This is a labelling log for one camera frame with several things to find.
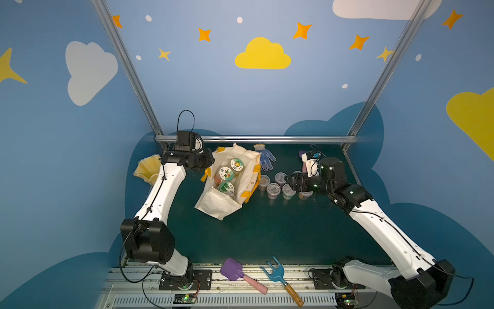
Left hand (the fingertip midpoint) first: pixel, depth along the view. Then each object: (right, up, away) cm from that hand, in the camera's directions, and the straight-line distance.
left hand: (217, 156), depth 82 cm
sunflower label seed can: (+7, -4, +18) cm, 20 cm away
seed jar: (+26, -17, +14) cm, 34 cm away
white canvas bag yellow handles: (-1, -19, -3) cm, 19 cm away
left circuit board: (-10, -54, -11) cm, 56 cm away
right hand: (+32, -8, -5) cm, 34 cm away
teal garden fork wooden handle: (+26, -47, -7) cm, 54 cm away
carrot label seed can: (+2, -8, +12) cm, 15 cm away
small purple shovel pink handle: (+34, -4, -14) cm, 37 cm away
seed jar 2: (+33, -17, +12) cm, 39 cm away
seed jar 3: (+43, -20, +15) cm, 49 cm away
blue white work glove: (+24, +2, +37) cm, 44 cm away
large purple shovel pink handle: (+7, -46, -5) cm, 47 cm away
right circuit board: (+51, -55, -10) cm, 75 cm away
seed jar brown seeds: (+22, -12, +17) cm, 30 cm away
